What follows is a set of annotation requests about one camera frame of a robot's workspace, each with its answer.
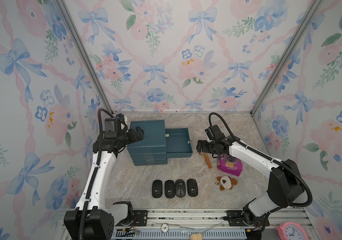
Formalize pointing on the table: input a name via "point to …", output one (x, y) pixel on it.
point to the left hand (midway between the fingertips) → (136, 132)
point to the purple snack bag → (230, 165)
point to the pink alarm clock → (289, 230)
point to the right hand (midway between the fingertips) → (204, 147)
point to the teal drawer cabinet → (151, 149)
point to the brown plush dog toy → (226, 182)
